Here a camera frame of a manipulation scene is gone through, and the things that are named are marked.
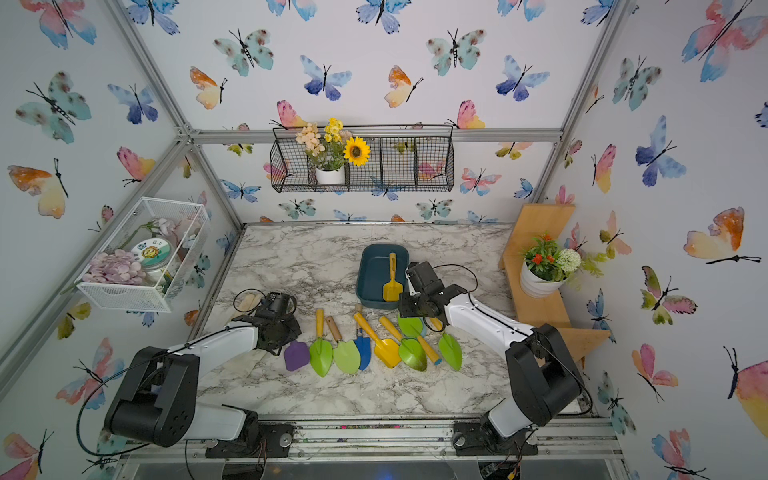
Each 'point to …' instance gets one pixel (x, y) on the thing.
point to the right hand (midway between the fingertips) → (405, 302)
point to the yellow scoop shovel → (385, 349)
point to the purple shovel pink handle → (296, 356)
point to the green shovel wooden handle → (345, 352)
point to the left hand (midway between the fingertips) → (298, 328)
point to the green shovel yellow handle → (410, 351)
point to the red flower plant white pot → (546, 267)
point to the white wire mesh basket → (183, 224)
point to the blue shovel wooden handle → (363, 343)
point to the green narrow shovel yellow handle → (449, 347)
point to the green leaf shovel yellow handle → (321, 352)
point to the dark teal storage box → (373, 271)
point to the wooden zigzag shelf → (526, 223)
